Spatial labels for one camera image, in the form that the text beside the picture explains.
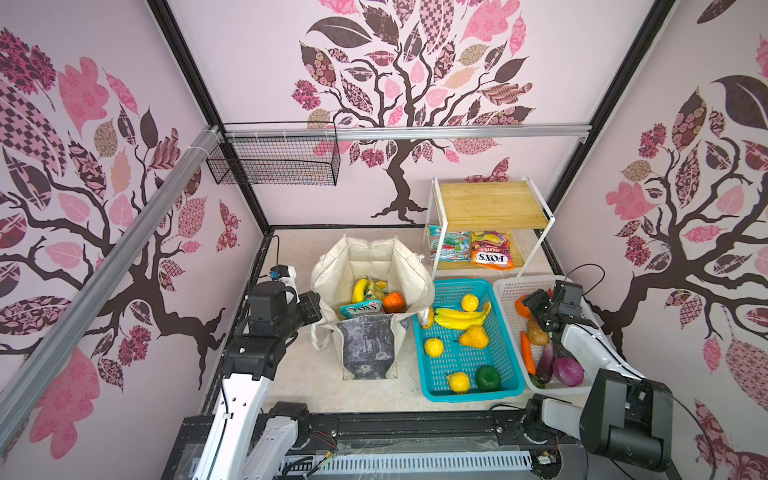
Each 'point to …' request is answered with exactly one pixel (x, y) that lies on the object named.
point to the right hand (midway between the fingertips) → (534, 298)
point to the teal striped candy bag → (360, 309)
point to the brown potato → (536, 335)
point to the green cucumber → (536, 382)
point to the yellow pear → (474, 337)
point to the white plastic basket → (506, 292)
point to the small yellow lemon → (434, 347)
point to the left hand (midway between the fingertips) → (320, 301)
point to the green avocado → (487, 378)
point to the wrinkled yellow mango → (431, 318)
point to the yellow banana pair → (461, 319)
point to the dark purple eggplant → (545, 364)
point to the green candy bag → (373, 291)
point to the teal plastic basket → (469, 352)
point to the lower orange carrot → (527, 354)
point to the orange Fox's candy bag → (491, 249)
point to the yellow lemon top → (470, 302)
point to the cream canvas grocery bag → (370, 347)
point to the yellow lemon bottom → (459, 382)
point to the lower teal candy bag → (456, 245)
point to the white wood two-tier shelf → (495, 224)
